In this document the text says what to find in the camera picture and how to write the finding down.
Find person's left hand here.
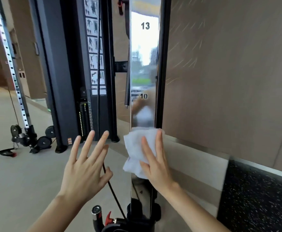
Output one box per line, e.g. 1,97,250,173
58,130,114,209

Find person's right hand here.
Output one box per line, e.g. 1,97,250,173
139,129,181,196

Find white cleaning cloth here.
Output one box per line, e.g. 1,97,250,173
123,127,165,179

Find person's right forearm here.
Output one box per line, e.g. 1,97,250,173
161,185,231,232

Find black straight attachment bar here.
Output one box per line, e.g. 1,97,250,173
124,12,131,109

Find black adjustable pulley carriage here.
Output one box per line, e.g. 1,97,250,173
91,198,162,232
10,124,57,154

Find black weight stack plates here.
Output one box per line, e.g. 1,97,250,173
79,101,94,138

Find black weight stack cover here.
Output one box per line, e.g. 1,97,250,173
28,0,120,154

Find strip of exercise pictogram stickers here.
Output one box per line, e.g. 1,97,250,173
84,0,107,96

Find red black stirrup handle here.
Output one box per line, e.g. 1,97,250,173
0,148,18,158

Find black cable machine frame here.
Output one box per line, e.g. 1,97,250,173
27,0,172,220

